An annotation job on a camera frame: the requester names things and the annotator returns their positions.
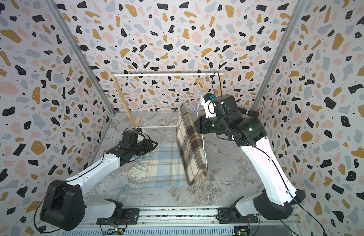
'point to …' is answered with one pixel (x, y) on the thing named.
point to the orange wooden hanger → (203, 85)
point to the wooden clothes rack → (170, 74)
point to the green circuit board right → (242, 230)
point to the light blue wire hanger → (197, 110)
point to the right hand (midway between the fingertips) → (194, 122)
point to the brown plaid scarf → (192, 158)
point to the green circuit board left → (115, 231)
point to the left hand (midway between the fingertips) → (157, 144)
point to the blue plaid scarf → (162, 166)
